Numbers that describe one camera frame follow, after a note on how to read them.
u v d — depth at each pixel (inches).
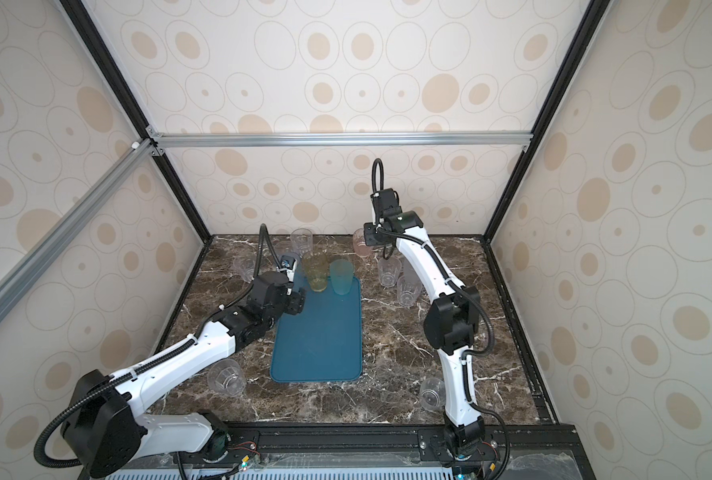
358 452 28.7
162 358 18.3
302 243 45.5
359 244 37.0
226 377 32.9
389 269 41.9
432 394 32.1
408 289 39.4
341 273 39.7
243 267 42.1
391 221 25.9
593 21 27.1
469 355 23.1
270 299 24.0
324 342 35.7
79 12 26.5
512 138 35.3
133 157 32.7
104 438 15.7
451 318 21.5
